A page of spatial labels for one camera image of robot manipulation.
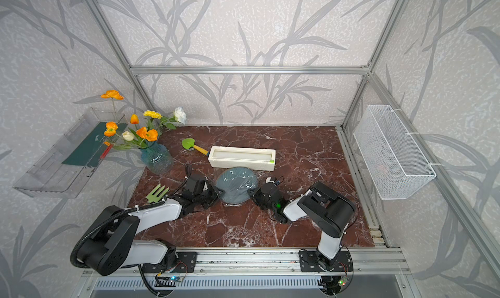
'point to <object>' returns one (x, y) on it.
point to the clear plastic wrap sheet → (236, 183)
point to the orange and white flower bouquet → (133, 136)
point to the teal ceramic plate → (236, 182)
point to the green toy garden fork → (153, 196)
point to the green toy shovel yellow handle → (188, 143)
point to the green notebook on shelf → (90, 150)
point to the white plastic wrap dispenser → (242, 158)
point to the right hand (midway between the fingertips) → (245, 190)
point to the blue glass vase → (157, 159)
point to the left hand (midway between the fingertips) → (225, 192)
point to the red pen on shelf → (103, 155)
